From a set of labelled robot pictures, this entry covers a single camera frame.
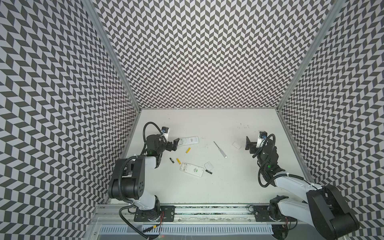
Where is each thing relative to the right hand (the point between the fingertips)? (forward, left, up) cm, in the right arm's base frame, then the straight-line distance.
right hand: (254, 139), depth 86 cm
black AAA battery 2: (-13, +27, -13) cm, 33 cm away
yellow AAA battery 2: (-7, +45, -12) cm, 47 cm away
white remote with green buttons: (-12, +39, -11) cm, 42 cm away
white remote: (+7, +40, -10) cm, 42 cm away
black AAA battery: (-7, +49, -12) cm, 51 cm away
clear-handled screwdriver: (0, +18, -13) cm, 23 cm away
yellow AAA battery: (+1, +40, -12) cm, 42 cm away
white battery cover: (+4, +8, -13) cm, 16 cm away
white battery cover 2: (-10, +27, -12) cm, 32 cm away
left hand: (+7, +50, -4) cm, 50 cm away
